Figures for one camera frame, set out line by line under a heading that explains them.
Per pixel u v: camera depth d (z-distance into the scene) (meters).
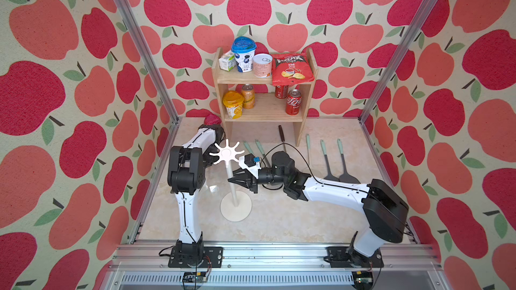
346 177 0.96
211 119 1.08
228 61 0.77
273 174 0.64
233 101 0.86
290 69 0.75
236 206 0.86
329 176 0.96
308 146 1.08
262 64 0.73
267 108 0.98
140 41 0.86
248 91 0.89
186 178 0.58
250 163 0.59
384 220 0.44
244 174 0.66
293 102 0.86
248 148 1.07
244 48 0.74
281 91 0.96
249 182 0.64
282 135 1.11
